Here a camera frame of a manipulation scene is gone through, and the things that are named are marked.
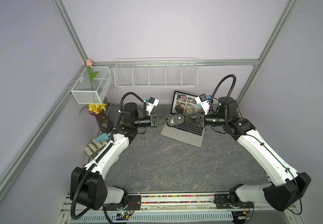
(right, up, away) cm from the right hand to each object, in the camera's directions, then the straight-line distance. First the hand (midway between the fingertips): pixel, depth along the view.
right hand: (185, 118), depth 67 cm
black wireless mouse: (-4, -1, -1) cm, 5 cm away
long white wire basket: (-17, +32, +32) cm, 48 cm away
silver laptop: (+7, -11, +35) cm, 37 cm away
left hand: (-7, -2, -1) cm, 7 cm away
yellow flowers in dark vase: (-52, +4, +20) cm, 56 cm away
